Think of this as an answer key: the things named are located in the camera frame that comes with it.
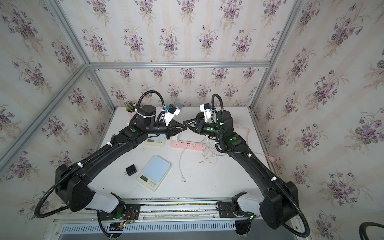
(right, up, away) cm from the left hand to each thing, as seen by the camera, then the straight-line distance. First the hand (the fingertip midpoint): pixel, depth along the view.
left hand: (186, 126), depth 70 cm
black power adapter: (-33, -26, +15) cm, 45 cm away
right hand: (+1, +1, -2) cm, 3 cm away
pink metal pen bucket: (-41, +7, +34) cm, 53 cm away
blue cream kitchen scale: (-19, -27, +14) cm, 36 cm away
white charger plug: (-9, -9, +25) cm, 28 cm away
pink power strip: (+2, -13, +25) cm, 28 cm away
